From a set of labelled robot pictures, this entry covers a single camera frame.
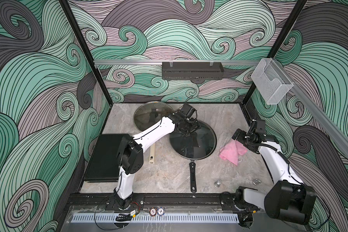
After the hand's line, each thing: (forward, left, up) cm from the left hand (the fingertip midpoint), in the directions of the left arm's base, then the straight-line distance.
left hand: (199, 128), depth 81 cm
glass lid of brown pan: (+20, +33, -11) cm, 40 cm away
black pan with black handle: (-16, +4, -11) cm, 20 cm away
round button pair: (-38, +21, -19) cm, 47 cm away
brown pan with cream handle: (-11, +27, -8) cm, 30 cm away
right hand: (-3, -24, -6) cm, 25 cm away
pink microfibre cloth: (-6, -21, -15) cm, 27 cm away
